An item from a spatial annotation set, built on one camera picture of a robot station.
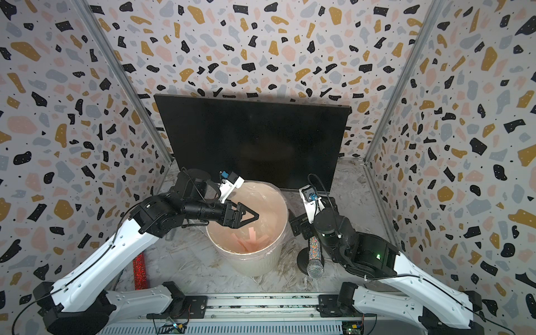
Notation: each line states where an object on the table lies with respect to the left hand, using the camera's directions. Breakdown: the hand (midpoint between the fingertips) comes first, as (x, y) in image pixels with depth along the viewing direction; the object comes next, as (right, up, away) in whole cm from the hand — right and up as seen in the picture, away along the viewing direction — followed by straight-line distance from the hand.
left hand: (253, 215), depth 60 cm
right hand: (+15, +3, +1) cm, 15 cm away
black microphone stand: (+17, -23, +25) cm, 38 cm away
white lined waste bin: (+3, +2, +17) cm, 18 cm away
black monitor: (+12, +26, +38) cm, 47 cm away
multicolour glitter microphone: (+19, -16, +2) cm, 24 cm away
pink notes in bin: (-3, -15, +20) cm, 25 cm away
